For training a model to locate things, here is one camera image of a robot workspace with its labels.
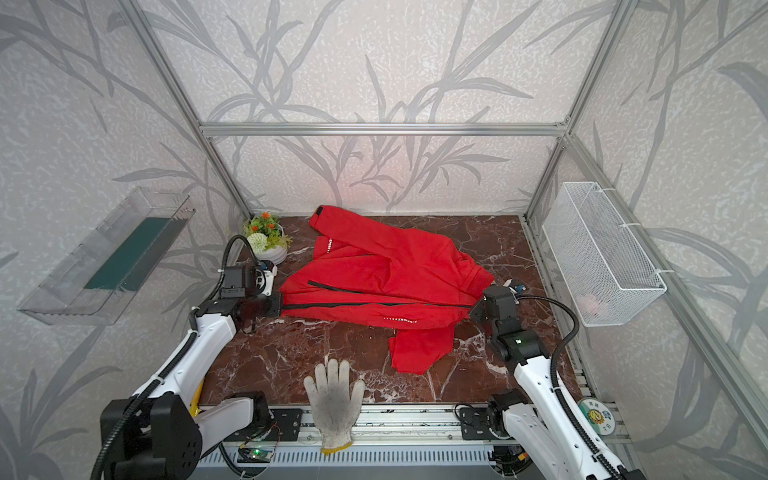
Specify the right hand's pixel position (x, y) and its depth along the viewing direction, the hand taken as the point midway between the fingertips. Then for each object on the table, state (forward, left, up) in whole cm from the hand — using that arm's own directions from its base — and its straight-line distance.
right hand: (481, 293), depth 82 cm
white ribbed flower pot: (+20, +65, -7) cm, 68 cm away
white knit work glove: (-25, +40, -13) cm, 48 cm away
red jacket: (+9, +16, -11) cm, 21 cm away
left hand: (+3, +58, -2) cm, 58 cm away
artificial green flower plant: (+22, +67, +1) cm, 71 cm away
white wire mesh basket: (-7, -21, +21) cm, 30 cm away
